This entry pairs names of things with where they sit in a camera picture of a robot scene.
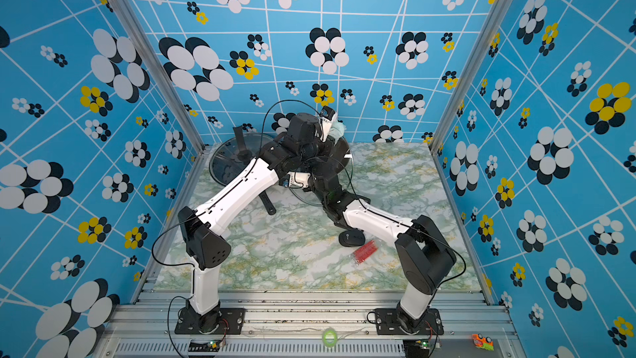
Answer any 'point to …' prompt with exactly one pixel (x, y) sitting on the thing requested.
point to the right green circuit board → (417, 348)
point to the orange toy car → (480, 341)
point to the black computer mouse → (352, 238)
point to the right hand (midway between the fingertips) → (311, 155)
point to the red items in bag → (363, 253)
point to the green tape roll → (330, 337)
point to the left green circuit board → (204, 345)
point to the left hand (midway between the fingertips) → (336, 135)
